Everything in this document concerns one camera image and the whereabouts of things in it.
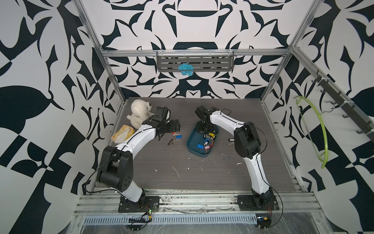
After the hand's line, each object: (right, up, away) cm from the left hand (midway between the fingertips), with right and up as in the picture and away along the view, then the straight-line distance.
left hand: (173, 124), depth 90 cm
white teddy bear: (-20, +7, 0) cm, 21 cm away
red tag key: (0, -7, +9) cm, 12 cm away
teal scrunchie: (+8, +34, +1) cm, 35 cm away
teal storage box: (+14, -10, +6) cm, 18 cm away
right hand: (+18, -5, +10) cm, 22 cm away
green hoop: (+69, -4, -25) cm, 74 cm away
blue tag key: (+3, -9, +9) cm, 13 cm away
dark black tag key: (-1, -11, +6) cm, 12 cm away
